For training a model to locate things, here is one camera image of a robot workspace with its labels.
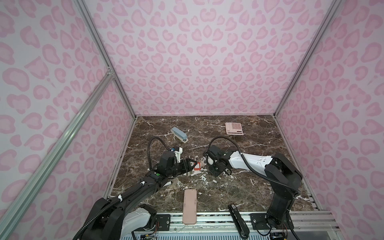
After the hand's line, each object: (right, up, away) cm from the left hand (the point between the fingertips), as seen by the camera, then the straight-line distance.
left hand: (195, 162), depth 81 cm
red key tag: (+1, -5, +9) cm, 11 cm away
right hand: (+11, -6, +8) cm, 15 cm away
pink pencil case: (-3, -23, -4) cm, 23 cm away
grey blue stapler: (-11, +14, +22) cm, 29 cm away
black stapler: (+22, -27, -8) cm, 36 cm away
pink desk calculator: (+28, +18, +29) cm, 44 cm away
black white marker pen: (-16, -13, +5) cm, 21 cm away
